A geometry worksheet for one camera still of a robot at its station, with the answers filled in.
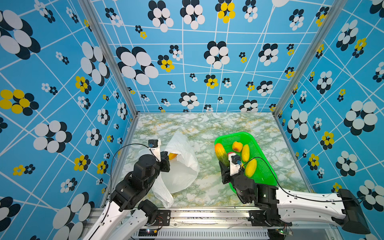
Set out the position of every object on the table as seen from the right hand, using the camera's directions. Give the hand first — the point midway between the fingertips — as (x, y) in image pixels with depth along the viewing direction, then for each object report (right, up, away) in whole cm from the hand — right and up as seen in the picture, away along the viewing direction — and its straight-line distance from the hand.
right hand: (223, 162), depth 72 cm
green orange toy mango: (-1, +4, -4) cm, 6 cm away
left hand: (-26, +6, -4) cm, 27 cm away
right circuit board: (+25, -33, -3) cm, 41 cm away
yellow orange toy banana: (-28, -1, +18) cm, 34 cm away
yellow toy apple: (+13, +5, +23) cm, 27 cm away
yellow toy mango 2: (+18, -7, +14) cm, 24 cm away
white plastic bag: (-20, -5, +7) cm, 22 cm away
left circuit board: (-37, -34, 0) cm, 51 cm away
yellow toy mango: (+18, +1, +21) cm, 27 cm away
